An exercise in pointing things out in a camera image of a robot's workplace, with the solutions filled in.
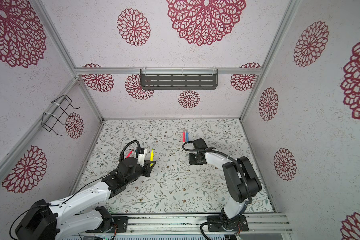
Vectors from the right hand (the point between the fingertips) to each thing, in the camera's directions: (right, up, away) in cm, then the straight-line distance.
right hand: (191, 157), depth 95 cm
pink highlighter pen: (-4, +13, +15) cm, 20 cm away
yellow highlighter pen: (-22, +4, -16) cm, 28 cm away
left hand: (-22, -1, -12) cm, 25 cm away
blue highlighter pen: (-2, +13, +15) cm, 20 cm away
